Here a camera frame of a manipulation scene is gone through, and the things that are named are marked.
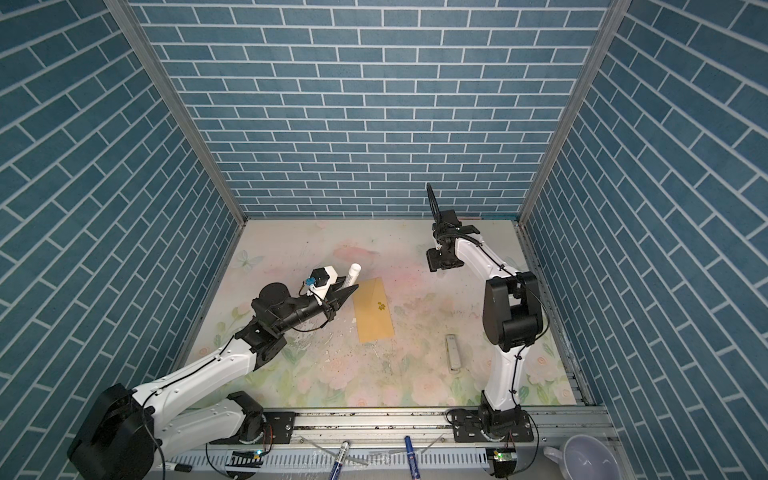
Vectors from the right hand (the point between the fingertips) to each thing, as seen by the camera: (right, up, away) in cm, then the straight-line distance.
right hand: (439, 259), depth 97 cm
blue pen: (-10, -46, -28) cm, 54 cm away
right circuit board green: (+13, -49, -23) cm, 56 cm away
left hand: (-24, -5, -24) cm, 34 cm away
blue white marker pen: (-27, -45, -28) cm, 59 cm away
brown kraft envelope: (-21, -17, -2) cm, 27 cm away
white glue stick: (-24, -2, -29) cm, 37 cm away
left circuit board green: (-51, -48, -25) cm, 74 cm away
